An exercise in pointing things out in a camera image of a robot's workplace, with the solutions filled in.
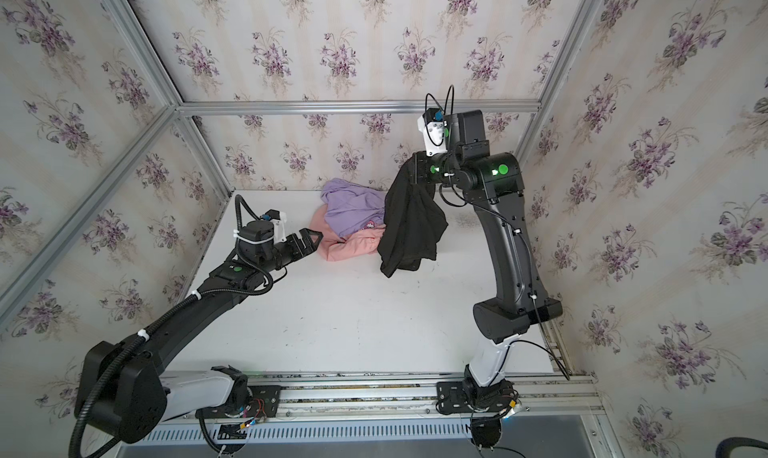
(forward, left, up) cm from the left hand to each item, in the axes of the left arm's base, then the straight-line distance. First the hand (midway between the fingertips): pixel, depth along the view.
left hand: (313, 235), depth 82 cm
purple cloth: (+22, -7, -12) cm, 26 cm away
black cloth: (-2, -27, +9) cm, 29 cm away
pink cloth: (+5, -4, -13) cm, 15 cm away
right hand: (+3, -25, +23) cm, 34 cm away
